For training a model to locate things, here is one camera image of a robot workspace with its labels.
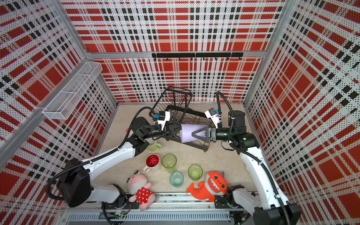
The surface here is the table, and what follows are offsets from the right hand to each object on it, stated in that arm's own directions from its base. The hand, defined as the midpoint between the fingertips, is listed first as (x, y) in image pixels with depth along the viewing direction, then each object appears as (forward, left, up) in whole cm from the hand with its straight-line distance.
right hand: (197, 135), depth 62 cm
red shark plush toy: (-15, -10, -25) cm, 30 cm away
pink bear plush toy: (-15, +32, -26) cm, 44 cm away
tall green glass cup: (-3, +15, -23) cm, 28 cm away
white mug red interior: (-1, +27, -31) cm, 41 cm away
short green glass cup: (-6, +1, -32) cm, 33 cm away
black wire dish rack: (+43, +17, -33) cm, 57 cm away
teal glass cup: (-10, +11, -31) cm, 35 cm away
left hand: (+5, +5, +1) cm, 7 cm away
